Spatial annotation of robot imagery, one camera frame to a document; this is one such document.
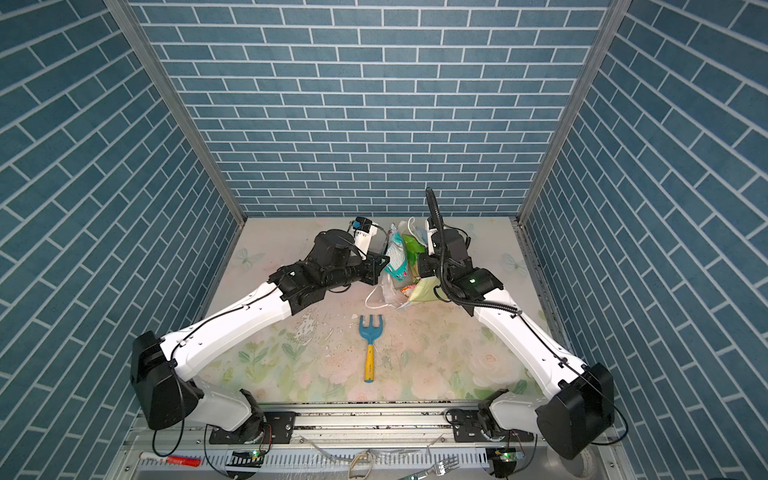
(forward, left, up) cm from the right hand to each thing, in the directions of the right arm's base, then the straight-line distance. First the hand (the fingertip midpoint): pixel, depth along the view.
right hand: (424, 245), depth 79 cm
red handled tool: (-50, +53, -25) cm, 76 cm away
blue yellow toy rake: (-15, +14, -25) cm, 32 cm away
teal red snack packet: (-7, +6, -1) cm, 9 cm away
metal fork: (-46, -6, -26) cm, 53 cm away
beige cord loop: (-46, +14, -27) cm, 55 cm away
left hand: (-7, +8, +3) cm, 11 cm away
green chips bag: (+3, +3, -5) cm, 6 cm away
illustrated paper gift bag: (0, +6, -19) cm, 20 cm away
